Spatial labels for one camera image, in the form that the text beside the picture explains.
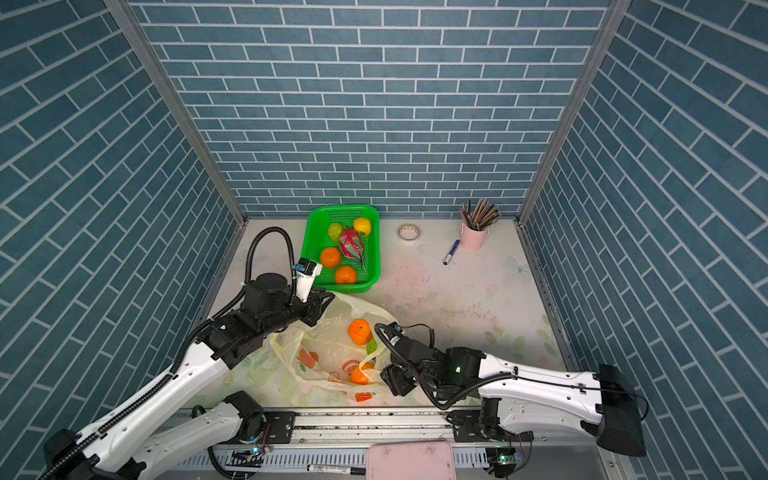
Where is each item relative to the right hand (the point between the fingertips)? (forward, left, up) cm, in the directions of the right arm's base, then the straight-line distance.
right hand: (385, 370), depth 73 cm
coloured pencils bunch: (+56, -28, +1) cm, 62 cm away
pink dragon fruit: (+41, +16, -2) cm, 44 cm away
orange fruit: (+39, +24, -7) cm, 47 cm away
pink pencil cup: (+50, -26, -6) cm, 57 cm away
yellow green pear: (+49, +24, -3) cm, 54 cm away
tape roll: (+56, -3, -10) cm, 57 cm away
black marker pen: (-20, +10, -10) cm, 24 cm away
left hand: (+14, +15, +12) cm, 23 cm away
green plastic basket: (+52, +31, -2) cm, 61 cm away
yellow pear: (+54, +15, -5) cm, 56 cm away
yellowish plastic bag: (+7, +14, -10) cm, 19 cm away
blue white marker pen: (+48, -19, -10) cm, 53 cm away
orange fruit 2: (+30, +16, -4) cm, 35 cm away
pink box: (-17, -8, -8) cm, 20 cm away
